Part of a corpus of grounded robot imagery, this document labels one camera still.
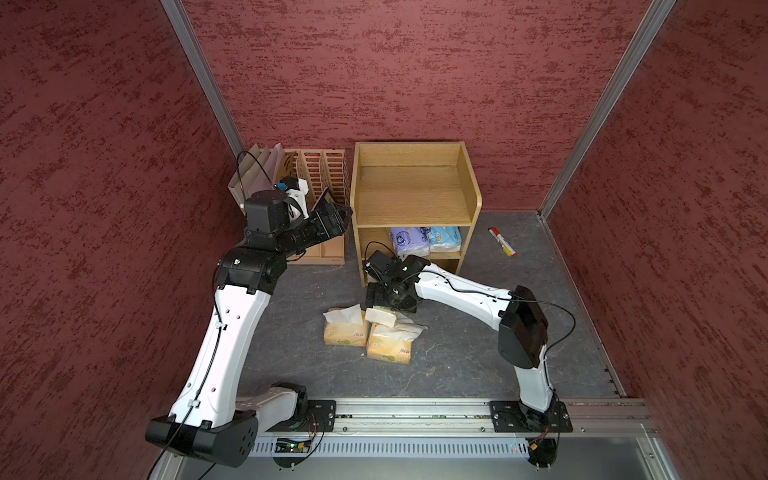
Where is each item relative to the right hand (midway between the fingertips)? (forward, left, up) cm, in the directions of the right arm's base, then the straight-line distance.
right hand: (384, 311), depth 84 cm
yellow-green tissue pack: (-1, +1, -1) cm, 2 cm away
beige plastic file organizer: (+53, +24, +10) cm, 59 cm away
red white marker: (+29, -46, -10) cm, 56 cm away
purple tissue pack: (+14, -7, +14) cm, 21 cm away
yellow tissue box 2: (-3, +11, -3) cm, 12 cm away
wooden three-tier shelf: (+29, -10, +22) cm, 38 cm away
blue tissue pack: (+16, -18, +12) cm, 27 cm away
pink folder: (+36, +35, +22) cm, 54 cm away
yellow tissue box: (-8, -2, -4) cm, 9 cm away
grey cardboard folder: (+31, +43, +23) cm, 57 cm away
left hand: (+8, +10, +29) cm, 32 cm away
